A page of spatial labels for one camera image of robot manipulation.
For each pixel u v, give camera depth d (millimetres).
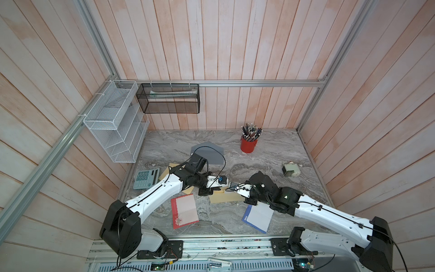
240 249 747
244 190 638
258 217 836
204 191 687
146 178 946
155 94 889
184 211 842
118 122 716
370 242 404
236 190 633
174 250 733
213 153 716
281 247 727
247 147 1094
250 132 952
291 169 947
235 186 624
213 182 645
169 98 1040
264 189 554
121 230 404
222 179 659
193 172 628
